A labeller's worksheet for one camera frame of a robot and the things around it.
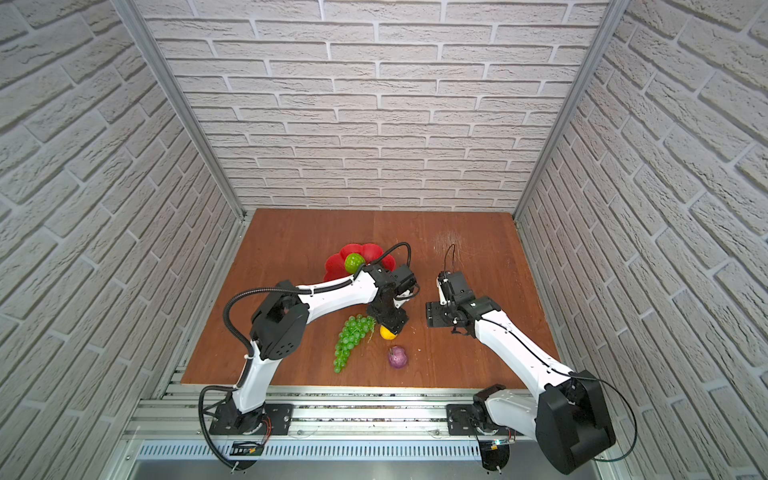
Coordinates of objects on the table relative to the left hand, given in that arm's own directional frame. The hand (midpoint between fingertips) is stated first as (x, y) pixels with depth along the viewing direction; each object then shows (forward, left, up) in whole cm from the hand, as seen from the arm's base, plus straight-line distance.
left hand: (396, 321), depth 88 cm
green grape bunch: (-3, +13, +1) cm, 13 cm away
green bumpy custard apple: (+20, +14, +4) cm, 24 cm away
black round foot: (-34, -22, -4) cm, 41 cm away
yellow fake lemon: (-5, +3, +2) cm, 6 cm away
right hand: (+1, -13, +6) cm, 14 cm away
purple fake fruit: (-11, 0, +2) cm, 12 cm away
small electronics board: (-30, +39, -6) cm, 49 cm away
